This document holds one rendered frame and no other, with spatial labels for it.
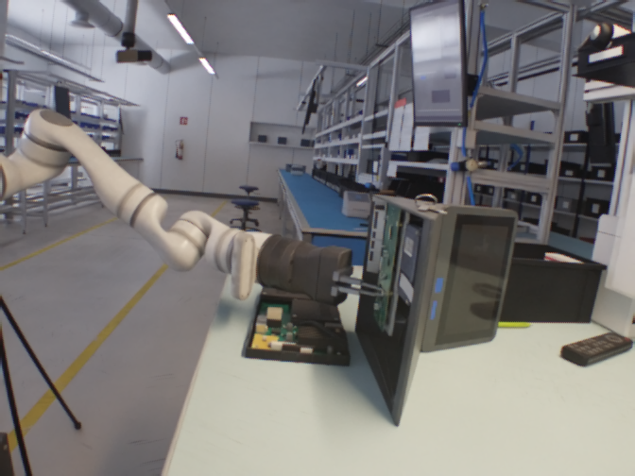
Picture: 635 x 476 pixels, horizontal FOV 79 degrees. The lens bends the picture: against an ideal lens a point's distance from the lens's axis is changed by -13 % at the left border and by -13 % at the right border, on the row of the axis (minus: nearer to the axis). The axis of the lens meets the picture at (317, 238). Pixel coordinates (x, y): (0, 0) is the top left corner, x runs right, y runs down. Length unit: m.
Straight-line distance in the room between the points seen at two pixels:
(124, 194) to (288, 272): 0.31
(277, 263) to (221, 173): 11.17
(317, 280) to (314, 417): 0.20
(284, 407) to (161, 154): 11.65
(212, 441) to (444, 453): 0.21
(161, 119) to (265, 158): 2.94
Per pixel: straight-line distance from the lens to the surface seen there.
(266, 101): 11.75
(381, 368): 0.55
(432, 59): 1.88
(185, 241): 0.70
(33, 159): 0.83
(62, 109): 7.31
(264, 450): 0.40
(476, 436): 0.47
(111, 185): 0.75
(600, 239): 0.97
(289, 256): 0.58
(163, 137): 12.02
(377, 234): 0.62
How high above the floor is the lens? 1.25
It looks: 10 degrees down
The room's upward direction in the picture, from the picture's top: 6 degrees clockwise
